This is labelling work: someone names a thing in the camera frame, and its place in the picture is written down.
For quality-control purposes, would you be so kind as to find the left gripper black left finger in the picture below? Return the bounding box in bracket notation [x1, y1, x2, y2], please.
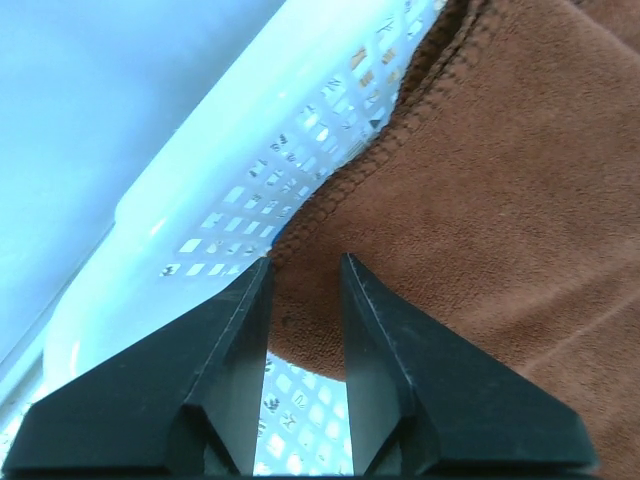
[9, 259, 273, 475]

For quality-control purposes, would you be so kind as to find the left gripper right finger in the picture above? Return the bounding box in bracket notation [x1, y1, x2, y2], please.
[340, 254, 599, 475]

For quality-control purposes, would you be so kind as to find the white plastic basket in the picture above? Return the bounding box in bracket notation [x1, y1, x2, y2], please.
[2, 1, 442, 478]

